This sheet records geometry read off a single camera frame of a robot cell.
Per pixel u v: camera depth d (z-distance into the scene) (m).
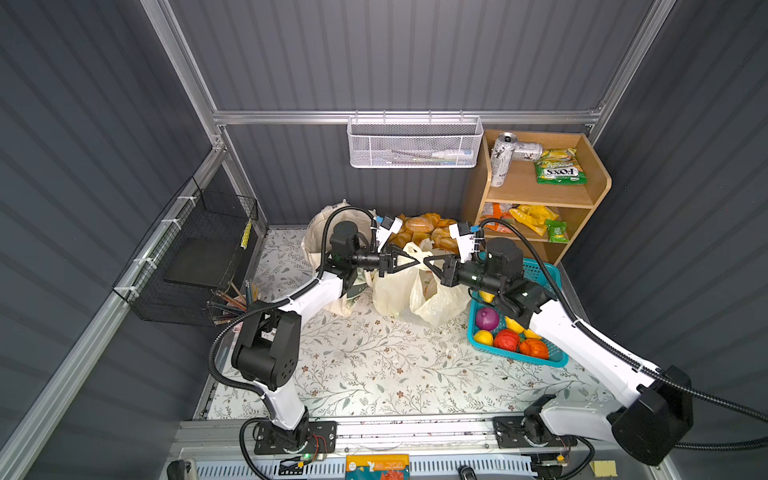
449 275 0.63
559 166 0.89
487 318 0.89
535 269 0.80
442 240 0.83
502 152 0.77
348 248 0.69
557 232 0.94
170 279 0.69
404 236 1.12
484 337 0.85
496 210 0.98
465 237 0.65
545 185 0.88
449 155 0.90
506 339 0.82
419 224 1.11
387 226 0.69
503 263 0.55
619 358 0.44
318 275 0.62
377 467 0.69
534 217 0.96
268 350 0.48
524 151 0.91
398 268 0.73
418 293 0.78
